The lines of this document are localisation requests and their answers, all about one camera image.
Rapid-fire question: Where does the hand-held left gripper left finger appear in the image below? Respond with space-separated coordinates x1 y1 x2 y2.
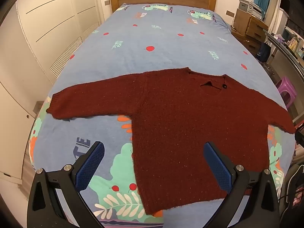
27 141 105 228

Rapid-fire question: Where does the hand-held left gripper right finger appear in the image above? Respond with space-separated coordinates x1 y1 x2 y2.
203 142 281 228

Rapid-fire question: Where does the dark red knit sweater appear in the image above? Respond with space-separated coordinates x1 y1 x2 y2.
46 67 296 215

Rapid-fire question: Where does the black chair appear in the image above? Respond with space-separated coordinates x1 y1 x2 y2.
278 164 304 228

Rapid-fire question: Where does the purple plastic stool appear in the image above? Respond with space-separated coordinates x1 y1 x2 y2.
275 76 297 111

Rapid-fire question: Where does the dark blue bag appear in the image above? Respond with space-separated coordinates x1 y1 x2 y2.
256 41 272 63

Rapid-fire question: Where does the grey-edged desk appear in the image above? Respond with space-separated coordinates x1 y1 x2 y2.
263 28 304 76

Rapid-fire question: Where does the blue printed bed blanket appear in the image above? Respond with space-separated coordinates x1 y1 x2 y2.
28 3 296 228

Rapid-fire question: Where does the wooden nightstand with drawers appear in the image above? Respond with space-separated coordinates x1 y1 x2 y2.
231 8 269 55

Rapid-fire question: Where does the row of books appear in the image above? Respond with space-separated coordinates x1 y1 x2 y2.
284 26 304 58

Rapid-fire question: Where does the white wardrobe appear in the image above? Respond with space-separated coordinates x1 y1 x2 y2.
0 0 107 188

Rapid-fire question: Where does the grey printer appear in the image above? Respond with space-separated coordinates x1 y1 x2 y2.
238 0 265 19

